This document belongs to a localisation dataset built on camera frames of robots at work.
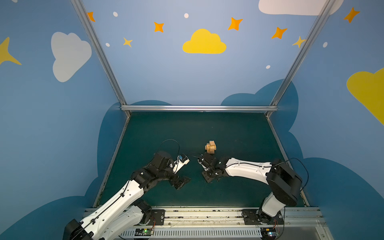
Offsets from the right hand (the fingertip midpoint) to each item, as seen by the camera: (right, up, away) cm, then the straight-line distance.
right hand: (207, 173), depth 87 cm
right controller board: (+28, -24, -16) cm, 41 cm away
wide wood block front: (+3, +14, +6) cm, 16 cm away
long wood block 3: (+4, +11, +11) cm, 16 cm away
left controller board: (-32, -23, -17) cm, 43 cm away
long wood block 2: (+2, +11, +10) cm, 15 cm away
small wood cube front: (+4, +17, +8) cm, 19 cm away
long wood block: (0, +15, +9) cm, 17 cm away
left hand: (-12, +4, -12) cm, 17 cm away
